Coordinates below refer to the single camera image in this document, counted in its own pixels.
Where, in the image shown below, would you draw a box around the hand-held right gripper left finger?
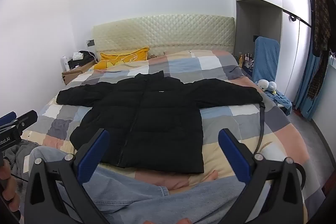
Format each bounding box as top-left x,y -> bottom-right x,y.
20,128 -> 111,224

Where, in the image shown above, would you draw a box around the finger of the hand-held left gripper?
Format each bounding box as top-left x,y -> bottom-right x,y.
11,110 -> 38,133
0,112 -> 17,127

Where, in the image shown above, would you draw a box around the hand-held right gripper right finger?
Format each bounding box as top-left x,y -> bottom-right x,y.
218,128 -> 313,224

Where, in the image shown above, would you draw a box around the black puffer jacket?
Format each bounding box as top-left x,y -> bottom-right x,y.
56,70 -> 264,174

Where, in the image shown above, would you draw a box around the person's left hand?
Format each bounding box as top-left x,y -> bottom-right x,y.
0,158 -> 22,219

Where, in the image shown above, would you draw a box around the grey fluffy blanket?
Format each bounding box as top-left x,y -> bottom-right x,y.
3,139 -> 40,188

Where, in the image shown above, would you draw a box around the white paper tag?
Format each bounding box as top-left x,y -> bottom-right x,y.
22,154 -> 31,173

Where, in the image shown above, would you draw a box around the checkered pastel duvet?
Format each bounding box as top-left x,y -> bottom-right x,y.
21,49 -> 326,224

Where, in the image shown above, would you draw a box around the person's left foot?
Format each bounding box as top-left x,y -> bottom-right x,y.
168,170 -> 219,191

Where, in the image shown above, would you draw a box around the person's foot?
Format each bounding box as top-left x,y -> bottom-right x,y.
168,170 -> 219,191
144,218 -> 192,224

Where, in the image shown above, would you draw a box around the person's blue jeans legs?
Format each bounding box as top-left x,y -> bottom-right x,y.
28,147 -> 310,224

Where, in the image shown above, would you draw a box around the blue crumpled cloth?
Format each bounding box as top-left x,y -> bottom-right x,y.
263,90 -> 293,116

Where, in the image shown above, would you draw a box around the blue and white plush toy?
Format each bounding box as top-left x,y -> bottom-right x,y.
254,79 -> 278,95

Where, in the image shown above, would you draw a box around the black bag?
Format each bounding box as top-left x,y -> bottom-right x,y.
68,52 -> 96,69

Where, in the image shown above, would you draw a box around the person's right foot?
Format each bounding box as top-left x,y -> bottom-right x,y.
144,218 -> 192,224

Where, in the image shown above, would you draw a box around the yellow garment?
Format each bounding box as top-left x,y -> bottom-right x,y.
94,47 -> 150,70

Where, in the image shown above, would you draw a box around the blue curtain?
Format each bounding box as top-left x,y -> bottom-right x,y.
293,0 -> 330,119

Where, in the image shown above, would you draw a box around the blue towel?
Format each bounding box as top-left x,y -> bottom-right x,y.
252,36 -> 280,83

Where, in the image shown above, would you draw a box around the cream quilted headboard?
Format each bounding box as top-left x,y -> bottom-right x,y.
92,14 -> 235,62

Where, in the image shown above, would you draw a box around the brown patterned hanging garment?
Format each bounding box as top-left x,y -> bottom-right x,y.
307,0 -> 332,100

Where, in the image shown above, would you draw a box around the black clothes rail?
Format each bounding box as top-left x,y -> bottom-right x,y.
282,7 -> 314,28

